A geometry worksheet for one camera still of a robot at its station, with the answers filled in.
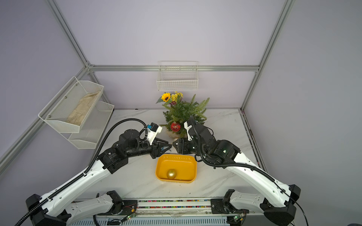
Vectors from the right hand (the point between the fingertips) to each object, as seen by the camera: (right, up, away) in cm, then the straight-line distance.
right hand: (179, 145), depth 66 cm
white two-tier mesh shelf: (-61, +3, +25) cm, 66 cm away
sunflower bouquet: (-7, +27, +27) cm, 38 cm away
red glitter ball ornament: (-2, +9, +6) cm, 11 cm away
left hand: (-6, -1, +1) cm, 6 cm away
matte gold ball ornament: (-5, -19, +16) cm, 26 cm away
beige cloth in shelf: (-56, +14, +9) cm, 59 cm away
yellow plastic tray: (+3, -16, +20) cm, 26 cm away
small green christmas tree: (0, +17, +9) cm, 19 cm away
